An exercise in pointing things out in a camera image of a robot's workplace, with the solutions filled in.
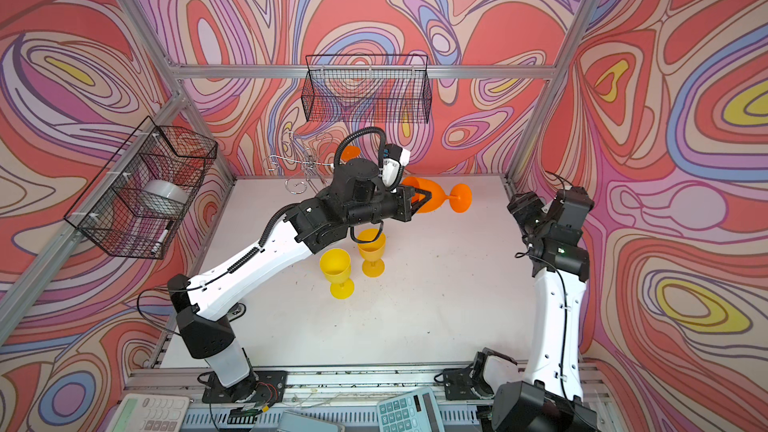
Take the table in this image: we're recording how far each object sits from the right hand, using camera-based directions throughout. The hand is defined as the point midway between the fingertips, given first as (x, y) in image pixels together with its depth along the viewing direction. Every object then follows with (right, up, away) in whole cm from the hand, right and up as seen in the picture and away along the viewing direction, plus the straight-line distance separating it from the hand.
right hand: (519, 209), depth 73 cm
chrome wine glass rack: (-67, +20, +46) cm, 84 cm away
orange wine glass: (-15, +3, -1) cm, 15 cm away
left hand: (-23, +3, -12) cm, 26 cm away
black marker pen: (-89, -8, -1) cm, 89 cm away
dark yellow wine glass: (-37, -12, +10) cm, 40 cm away
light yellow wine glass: (-47, -17, +13) cm, 52 cm away
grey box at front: (-54, -47, -7) cm, 72 cm away
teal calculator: (-26, -47, -4) cm, 54 cm away
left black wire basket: (-96, +2, +2) cm, 96 cm away
